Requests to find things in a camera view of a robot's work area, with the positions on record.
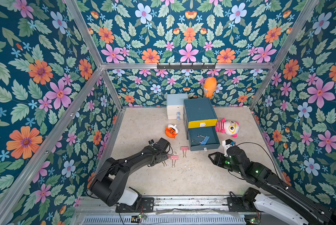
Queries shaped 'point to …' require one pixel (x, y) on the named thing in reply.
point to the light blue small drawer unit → (175, 105)
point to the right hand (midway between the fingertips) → (210, 156)
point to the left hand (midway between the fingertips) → (163, 156)
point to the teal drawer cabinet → (197, 109)
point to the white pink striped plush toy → (229, 127)
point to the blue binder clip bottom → (206, 139)
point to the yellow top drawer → (204, 123)
